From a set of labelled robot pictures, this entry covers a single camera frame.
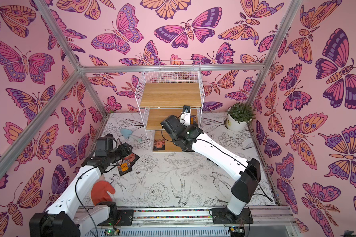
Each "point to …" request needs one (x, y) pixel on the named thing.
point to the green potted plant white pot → (238, 115)
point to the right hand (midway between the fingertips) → (181, 125)
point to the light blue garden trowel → (127, 134)
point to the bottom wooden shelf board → (169, 146)
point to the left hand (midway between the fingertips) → (129, 147)
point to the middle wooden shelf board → (155, 116)
